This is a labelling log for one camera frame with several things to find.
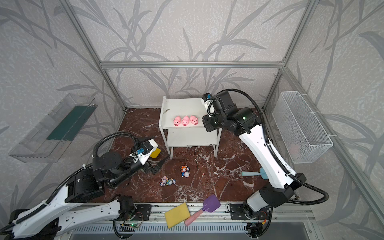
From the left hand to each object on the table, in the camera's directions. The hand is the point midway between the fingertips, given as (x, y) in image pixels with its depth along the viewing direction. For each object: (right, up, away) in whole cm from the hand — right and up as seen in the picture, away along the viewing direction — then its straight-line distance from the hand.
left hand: (164, 142), depth 58 cm
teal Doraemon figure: (-2, -26, +25) cm, 36 cm away
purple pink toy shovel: (+19, -35, +18) cm, 44 cm away
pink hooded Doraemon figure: (-6, -25, +25) cm, 36 cm away
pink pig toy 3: (+11, +9, +9) cm, 17 cm away
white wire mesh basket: (+57, +1, +3) cm, 57 cm away
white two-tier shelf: (+5, +6, +11) cm, 13 cm away
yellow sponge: (+3, -38, +15) cm, 41 cm away
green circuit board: (-18, -42, +13) cm, 47 cm away
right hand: (+17, +11, +10) cm, 22 cm away
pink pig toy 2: (+7, +9, +9) cm, 15 cm away
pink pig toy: (+4, +8, +9) cm, 13 cm away
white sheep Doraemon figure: (+6, -23, +27) cm, 36 cm away
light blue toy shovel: (+50, -22, +29) cm, 62 cm away
